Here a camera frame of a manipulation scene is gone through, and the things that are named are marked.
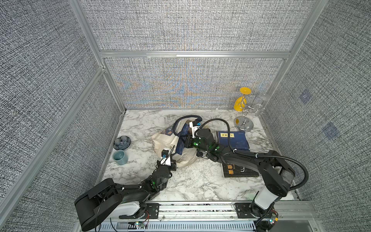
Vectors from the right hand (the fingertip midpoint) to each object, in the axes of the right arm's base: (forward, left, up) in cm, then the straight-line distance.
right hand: (179, 133), depth 80 cm
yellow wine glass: (+26, -40, -2) cm, 48 cm away
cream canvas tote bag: (-1, +6, -3) cm, 7 cm away
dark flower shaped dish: (+5, +40, -18) cm, 44 cm away
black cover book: (-15, -30, -16) cm, 37 cm away
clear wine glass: (+39, -64, -8) cm, 75 cm away
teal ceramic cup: (-6, +38, -17) cm, 42 cm away
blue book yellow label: (+6, -39, -18) cm, 43 cm away
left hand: (-7, +3, -7) cm, 11 cm away
